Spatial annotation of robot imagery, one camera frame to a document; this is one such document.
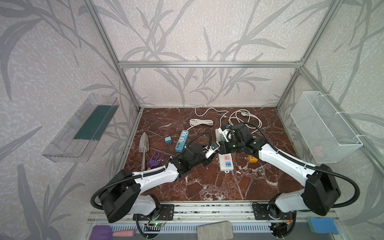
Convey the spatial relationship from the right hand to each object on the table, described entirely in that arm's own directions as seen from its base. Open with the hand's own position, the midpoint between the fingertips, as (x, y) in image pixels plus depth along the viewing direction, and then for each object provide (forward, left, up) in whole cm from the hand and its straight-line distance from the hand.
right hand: (214, 144), depth 80 cm
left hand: (0, -1, -1) cm, 1 cm away
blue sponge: (-35, -49, -14) cm, 62 cm away
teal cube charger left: (+11, +29, -15) cm, 35 cm away
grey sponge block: (-37, 0, -13) cm, 39 cm away
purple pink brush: (-38, +52, -15) cm, 66 cm away
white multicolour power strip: (-3, -7, -14) cm, 16 cm away
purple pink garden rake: (-4, +36, -16) cm, 40 cm away
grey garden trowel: (+8, +46, -17) cm, 49 cm away
